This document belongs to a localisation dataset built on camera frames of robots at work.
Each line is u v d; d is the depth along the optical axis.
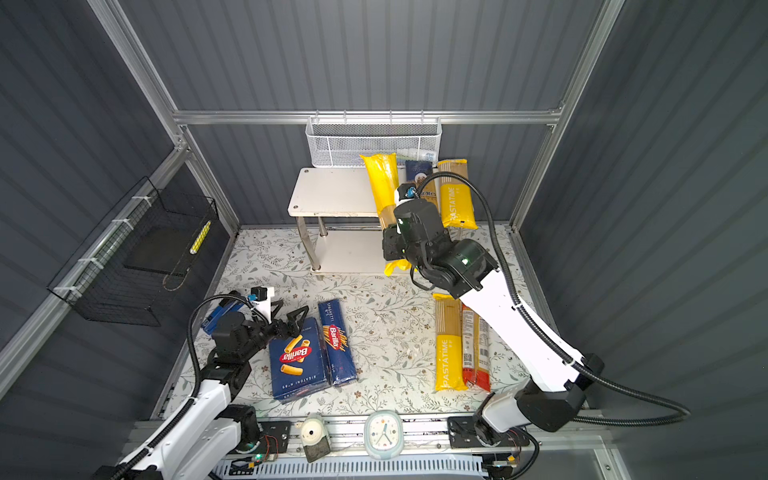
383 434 0.72
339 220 1.28
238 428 0.63
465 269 0.42
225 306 0.93
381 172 0.67
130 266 0.72
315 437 0.68
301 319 0.77
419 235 0.46
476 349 0.85
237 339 0.63
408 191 0.54
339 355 0.85
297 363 0.79
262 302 0.70
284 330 0.73
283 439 0.74
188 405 0.51
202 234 0.81
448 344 0.87
